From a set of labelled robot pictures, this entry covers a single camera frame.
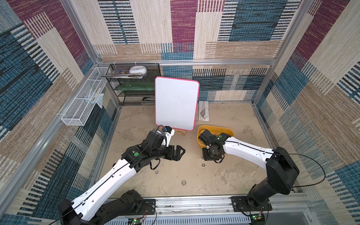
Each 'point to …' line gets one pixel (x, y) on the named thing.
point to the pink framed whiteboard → (176, 102)
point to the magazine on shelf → (123, 73)
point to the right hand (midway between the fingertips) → (206, 156)
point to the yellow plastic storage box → (214, 130)
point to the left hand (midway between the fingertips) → (178, 148)
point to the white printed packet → (203, 108)
